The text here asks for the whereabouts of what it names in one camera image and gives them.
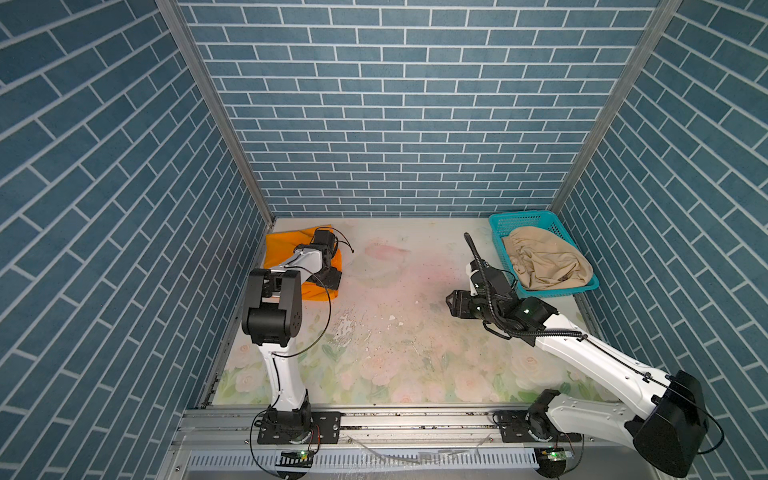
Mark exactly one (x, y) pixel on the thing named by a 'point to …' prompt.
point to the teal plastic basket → (501, 225)
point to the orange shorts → (278, 246)
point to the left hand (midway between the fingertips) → (318, 278)
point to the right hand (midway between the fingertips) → (451, 296)
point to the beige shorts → (542, 258)
